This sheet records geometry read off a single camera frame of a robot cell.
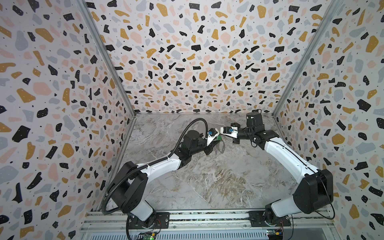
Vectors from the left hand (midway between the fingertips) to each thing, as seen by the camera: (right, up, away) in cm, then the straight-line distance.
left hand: (220, 136), depth 78 cm
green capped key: (0, -1, +3) cm, 3 cm away
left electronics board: (-34, -46, -8) cm, 58 cm away
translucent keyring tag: (+2, -6, +3) cm, 7 cm away
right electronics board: (+26, -47, -7) cm, 54 cm away
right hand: (+1, +4, 0) cm, 4 cm away
